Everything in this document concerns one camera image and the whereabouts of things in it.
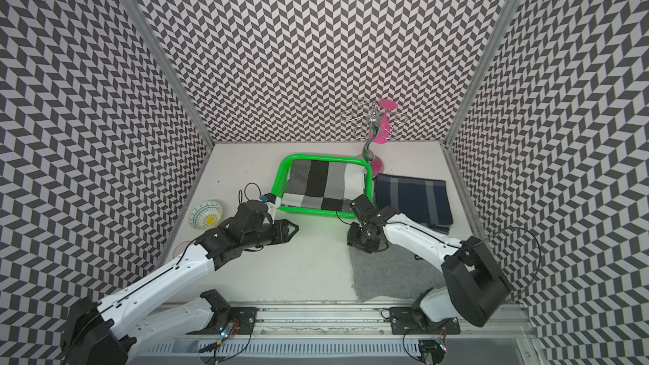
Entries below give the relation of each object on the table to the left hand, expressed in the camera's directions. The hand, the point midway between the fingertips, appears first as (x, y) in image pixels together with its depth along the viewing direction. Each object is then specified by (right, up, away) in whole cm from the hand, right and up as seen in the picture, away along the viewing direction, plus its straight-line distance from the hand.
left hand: (294, 232), depth 77 cm
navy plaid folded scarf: (+48, +7, +19) cm, 52 cm away
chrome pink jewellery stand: (+27, +37, +10) cm, 47 cm away
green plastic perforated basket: (-9, +14, +16) cm, 23 cm away
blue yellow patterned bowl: (-36, +2, +16) cm, 39 cm away
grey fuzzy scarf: (+31, -13, +1) cm, 33 cm away
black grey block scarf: (+9, +13, +18) cm, 24 cm away
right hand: (+19, -7, +6) cm, 21 cm away
